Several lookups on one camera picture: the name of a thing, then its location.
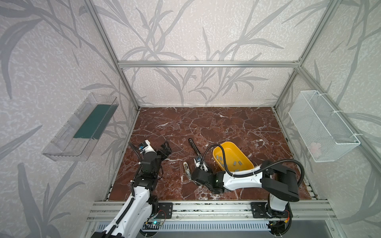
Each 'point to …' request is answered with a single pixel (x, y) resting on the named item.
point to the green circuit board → (152, 225)
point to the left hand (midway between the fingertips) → (165, 140)
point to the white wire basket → (326, 136)
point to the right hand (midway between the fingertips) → (196, 166)
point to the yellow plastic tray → (235, 159)
